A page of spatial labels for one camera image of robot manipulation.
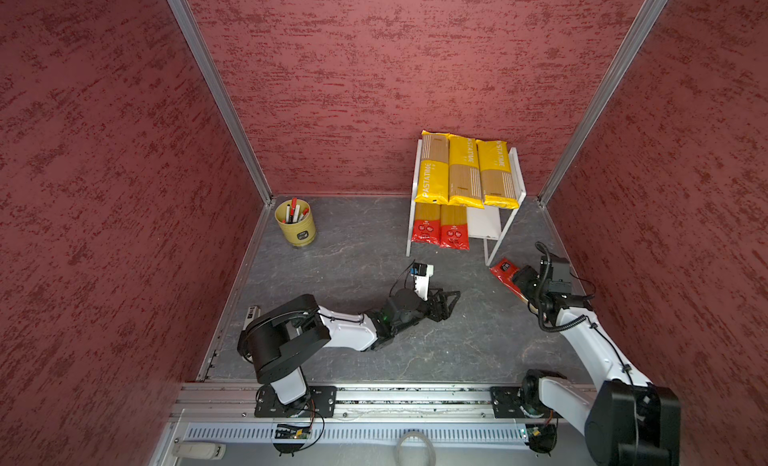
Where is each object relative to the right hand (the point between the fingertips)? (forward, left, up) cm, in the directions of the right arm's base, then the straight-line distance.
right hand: (515, 282), depth 87 cm
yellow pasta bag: (+17, +25, +27) cm, 41 cm away
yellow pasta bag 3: (+14, +9, +27) cm, 31 cm away
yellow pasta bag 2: (+14, +17, +27) cm, 35 cm away
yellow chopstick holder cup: (+24, +69, +3) cm, 73 cm away
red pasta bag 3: (+8, -1, -6) cm, 10 cm away
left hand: (-6, +21, +4) cm, 22 cm away
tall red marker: (+28, +71, +5) cm, 76 cm away
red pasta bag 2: (+13, +18, +10) cm, 24 cm away
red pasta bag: (+16, +26, +10) cm, 32 cm away
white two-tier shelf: (+17, +6, +7) cm, 20 cm away
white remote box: (-37, +80, -3) cm, 88 cm away
